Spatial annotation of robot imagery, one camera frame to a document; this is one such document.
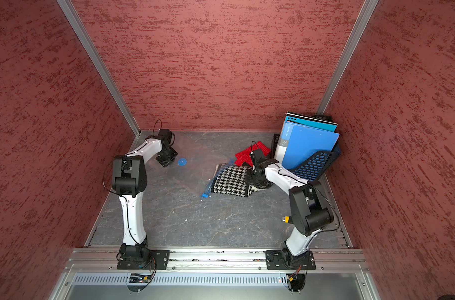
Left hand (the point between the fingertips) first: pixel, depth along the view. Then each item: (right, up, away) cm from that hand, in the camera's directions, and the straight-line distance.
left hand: (173, 163), depth 104 cm
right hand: (+43, -10, -12) cm, 45 cm away
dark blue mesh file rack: (+73, -2, -15) cm, 75 cm away
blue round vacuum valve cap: (+5, +1, +1) cm, 5 cm away
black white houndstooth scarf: (+33, -8, -10) cm, 36 cm away
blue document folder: (+66, +11, -15) cm, 69 cm away
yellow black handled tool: (+60, -25, -19) cm, 67 cm away
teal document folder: (+71, +20, -19) cm, 77 cm away
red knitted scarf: (+41, +3, +2) cm, 41 cm away
